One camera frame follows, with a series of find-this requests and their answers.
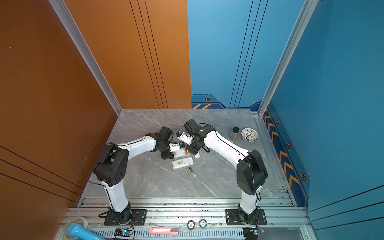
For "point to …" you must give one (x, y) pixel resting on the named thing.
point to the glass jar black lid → (234, 133)
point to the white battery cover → (197, 155)
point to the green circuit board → (123, 232)
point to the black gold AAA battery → (191, 170)
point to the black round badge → (191, 224)
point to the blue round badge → (202, 223)
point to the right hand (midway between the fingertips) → (191, 147)
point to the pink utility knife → (171, 231)
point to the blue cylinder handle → (77, 232)
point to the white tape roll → (85, 220)
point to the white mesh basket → (249, 134)
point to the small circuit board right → (256, 230)
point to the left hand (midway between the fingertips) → (171, 150)
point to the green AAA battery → (186, 171)
